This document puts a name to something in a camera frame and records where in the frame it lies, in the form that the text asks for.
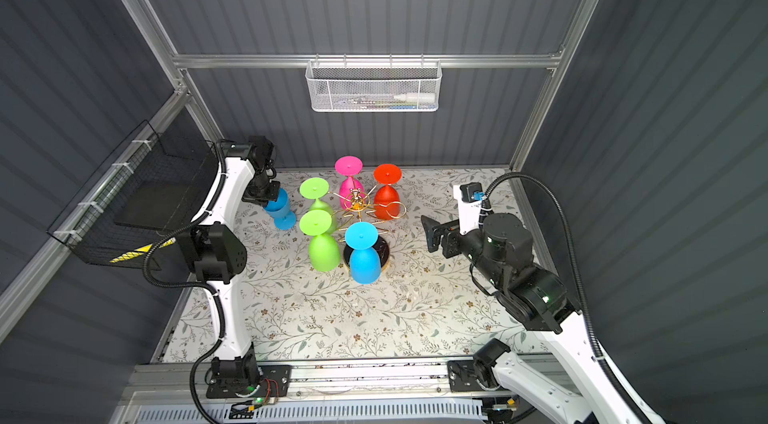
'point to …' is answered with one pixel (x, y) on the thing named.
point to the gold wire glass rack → (357, 207)
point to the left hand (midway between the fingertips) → (262, 202)
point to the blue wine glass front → (365, 261)
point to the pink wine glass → (349, 165)
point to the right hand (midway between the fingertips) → (446, 215)
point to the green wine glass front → (323, 252)
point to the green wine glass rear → (317, 188)
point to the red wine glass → (386, 199)
